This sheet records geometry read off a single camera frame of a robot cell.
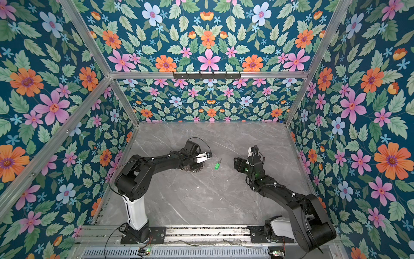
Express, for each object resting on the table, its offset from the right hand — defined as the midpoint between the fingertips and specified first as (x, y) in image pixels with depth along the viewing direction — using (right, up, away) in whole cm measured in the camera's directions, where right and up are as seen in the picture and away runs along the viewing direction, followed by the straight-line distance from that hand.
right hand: (239, 159), depth 89 cm
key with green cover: (-12, -5, +9) cm, 16 cm away
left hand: (-22, +1, +8) cm, 23 cm away
